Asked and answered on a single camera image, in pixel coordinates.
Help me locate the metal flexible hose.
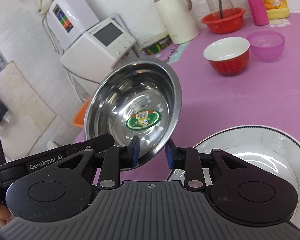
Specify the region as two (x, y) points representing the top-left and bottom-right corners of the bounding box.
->
(42, 15), (59, 54)

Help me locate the green patterned dish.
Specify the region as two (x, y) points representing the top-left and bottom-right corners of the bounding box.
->
(141, 35), (172, 55)

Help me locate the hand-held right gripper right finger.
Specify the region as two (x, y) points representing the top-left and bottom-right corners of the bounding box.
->
(165, 139), (243, 190)

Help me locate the orange plastic basin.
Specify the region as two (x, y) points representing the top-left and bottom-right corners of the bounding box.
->
(73, 97), (90, 128)

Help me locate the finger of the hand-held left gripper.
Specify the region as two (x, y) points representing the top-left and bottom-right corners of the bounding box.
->
(90, 134), (115, 152)

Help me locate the purple plastic bowl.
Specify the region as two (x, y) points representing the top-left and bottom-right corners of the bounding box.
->
(246, 31), (286, 63)

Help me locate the red bowl with white inside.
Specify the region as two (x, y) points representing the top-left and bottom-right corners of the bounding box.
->
(203, 37), (250, 77)

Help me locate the stainless steel bowl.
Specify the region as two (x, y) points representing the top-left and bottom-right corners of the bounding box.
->
(84, 57), (183, 172)

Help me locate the pale wall board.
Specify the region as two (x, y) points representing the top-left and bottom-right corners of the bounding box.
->
(0, 61), (57, 153)

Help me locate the white water purifier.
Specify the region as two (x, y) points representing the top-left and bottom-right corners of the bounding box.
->
(45, 0), (100, 49)

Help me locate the red plastic basket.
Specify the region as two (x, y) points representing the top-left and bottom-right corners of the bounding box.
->
(201, 7), (246, 34)

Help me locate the pink thermos bottle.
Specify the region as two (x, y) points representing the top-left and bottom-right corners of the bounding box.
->
(239, 0), (269, 26)

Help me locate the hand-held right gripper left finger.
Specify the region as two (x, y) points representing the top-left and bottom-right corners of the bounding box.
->
(56, 135), (140, 189)

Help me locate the person's left hand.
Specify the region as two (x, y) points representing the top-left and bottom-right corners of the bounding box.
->
(0, 204), (12, 229)

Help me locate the cream thermal jug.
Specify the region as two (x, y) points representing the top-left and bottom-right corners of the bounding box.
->
(151, 0), (200, 44)

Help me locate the white plate with dark rim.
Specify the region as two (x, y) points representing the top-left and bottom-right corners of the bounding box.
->
(166, 124), (300, 232)

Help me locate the purple floral tablecloth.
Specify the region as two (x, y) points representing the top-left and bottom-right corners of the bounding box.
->
(74, 12), (300, 188)

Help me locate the white water dispenser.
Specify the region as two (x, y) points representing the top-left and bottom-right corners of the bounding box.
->
(59, 17), (137, 98)

